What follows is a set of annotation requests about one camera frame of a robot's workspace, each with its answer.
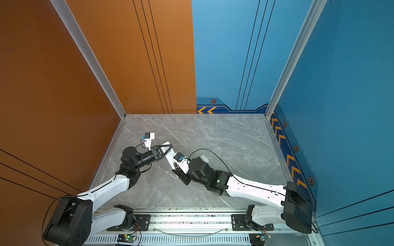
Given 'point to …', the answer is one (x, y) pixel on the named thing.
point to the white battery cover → (204, 158)
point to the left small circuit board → (126, 238)
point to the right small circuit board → (258, 239)
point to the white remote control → (170, 156)
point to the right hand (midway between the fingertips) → (175, 166)
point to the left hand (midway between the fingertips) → (172, 147)
